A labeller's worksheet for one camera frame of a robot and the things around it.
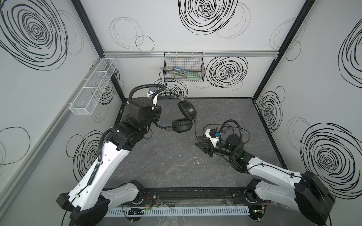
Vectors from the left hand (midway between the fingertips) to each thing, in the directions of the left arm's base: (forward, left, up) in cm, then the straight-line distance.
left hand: (152, 101), depth 63 cm
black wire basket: (+51, -14, -15) cm, 55 cm away
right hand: (-9, -21, -20) cm, 30 cm away
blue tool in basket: (+36, -8, -7) cm, 38 cm away
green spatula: (+29, -18, -7) cm, 35 cm away
